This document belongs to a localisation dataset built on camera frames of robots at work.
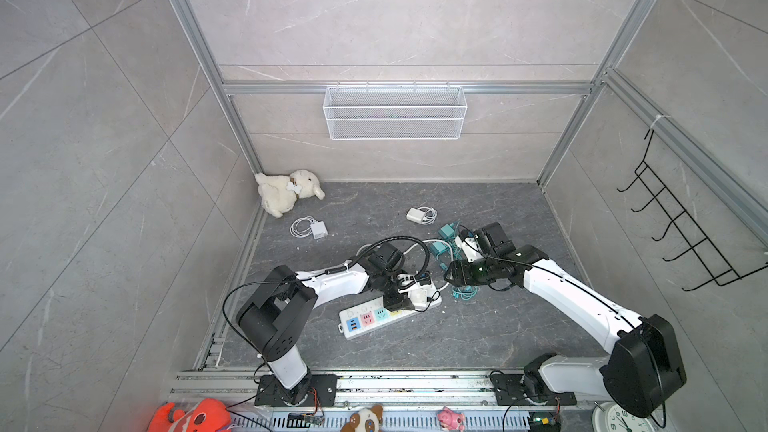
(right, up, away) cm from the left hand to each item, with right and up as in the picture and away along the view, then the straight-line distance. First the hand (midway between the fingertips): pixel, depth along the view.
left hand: (410, 288), depth 87 cm
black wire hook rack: (+62, +24, -16) cm, 68 cm away
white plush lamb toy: (-46, +29, +17) cm, 57 cm away
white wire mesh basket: (+6, +58, +13) cm, 60 cm away
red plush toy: (-46, -21, -24) cm, 56 cm away
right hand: (+12, +5, -4) cm, 14 cm away
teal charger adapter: (+14, +16, +15) cm, 26 cm away
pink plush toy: (+8, -25, -20) cm, 33 cm away
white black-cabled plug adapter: (+3, -2, -4) cm, 5 cm away
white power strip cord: (+3, +11, +13) cm, 17 cm away
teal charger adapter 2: (+10, +11, +11) cm, 18 cm away
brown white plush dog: (-12, -25, -20) cm, 34 cm away
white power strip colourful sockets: (-11, -7, -4) cm, 14 cm away
